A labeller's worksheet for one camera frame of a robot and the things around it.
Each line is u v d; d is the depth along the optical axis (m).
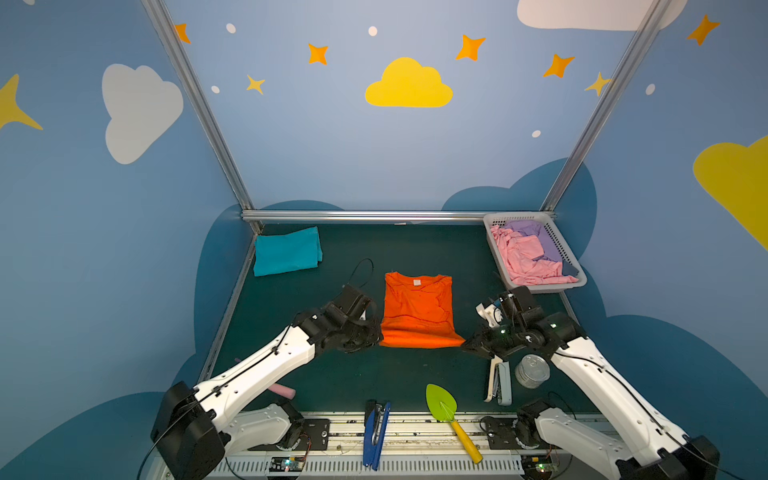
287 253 1.11
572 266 0.98
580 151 0.96
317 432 0.75
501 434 0.75
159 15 0.69
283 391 0.80
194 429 0.38
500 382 0.80
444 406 0.78
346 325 0.58
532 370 0.79
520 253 1.05
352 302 0.59
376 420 0.77
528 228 1.12
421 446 0.74
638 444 0.39
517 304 0.60
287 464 0.70
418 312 0.96
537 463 0.72
